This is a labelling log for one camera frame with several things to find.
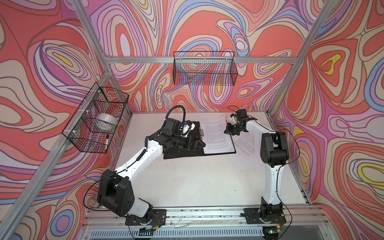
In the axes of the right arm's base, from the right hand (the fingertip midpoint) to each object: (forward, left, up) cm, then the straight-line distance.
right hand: (225, 133), depth 103 cm
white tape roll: (-10, +66, +30) cm, 73 cm away
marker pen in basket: (-20, +65, +24) cm, 72 cm away
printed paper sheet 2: (-9, -12, -3) cm, 15 cm away
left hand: (-20, +19, +19) cm, 34 cm away
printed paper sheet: (-4, +7, -2) cm, 9 cm away
